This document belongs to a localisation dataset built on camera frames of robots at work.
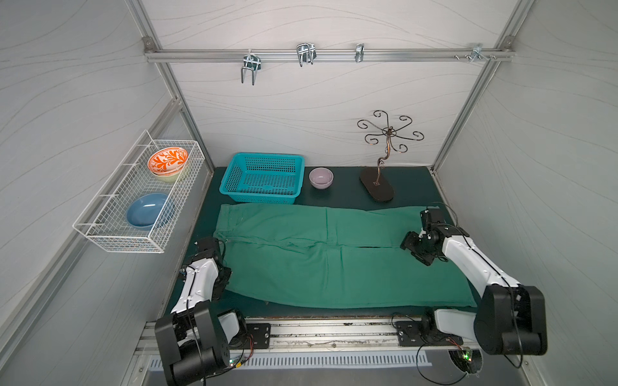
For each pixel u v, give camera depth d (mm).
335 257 906
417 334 734
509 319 409
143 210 645
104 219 581
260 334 734
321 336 749
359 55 782
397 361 702
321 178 1120
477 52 765
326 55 799
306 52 763
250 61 783
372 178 1136
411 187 1125
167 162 743
